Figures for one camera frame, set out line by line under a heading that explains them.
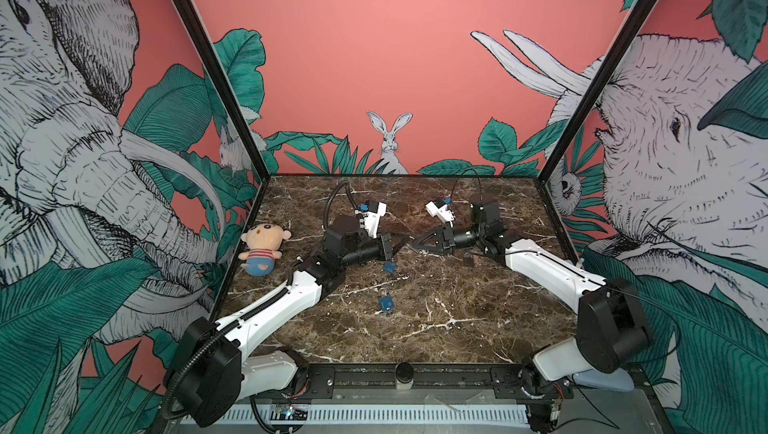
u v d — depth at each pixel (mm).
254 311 456
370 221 689
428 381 748
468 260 976
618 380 736
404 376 661
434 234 716
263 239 921
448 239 687
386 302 878
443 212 747
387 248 665
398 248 716
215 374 390
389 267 949
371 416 701
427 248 719
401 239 747
